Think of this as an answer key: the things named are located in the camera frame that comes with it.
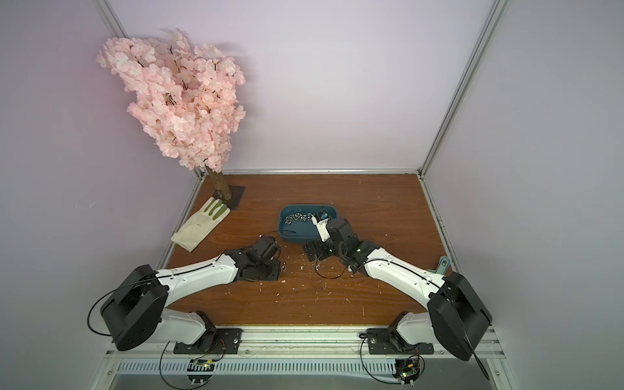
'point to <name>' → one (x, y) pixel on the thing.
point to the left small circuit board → (200, 371)
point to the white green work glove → (197, 227)
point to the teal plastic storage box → (305, 222)
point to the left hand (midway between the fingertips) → (282, 272)
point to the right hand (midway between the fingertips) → (313, 237)
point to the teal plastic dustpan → (443, 264)
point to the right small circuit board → (407, 370)
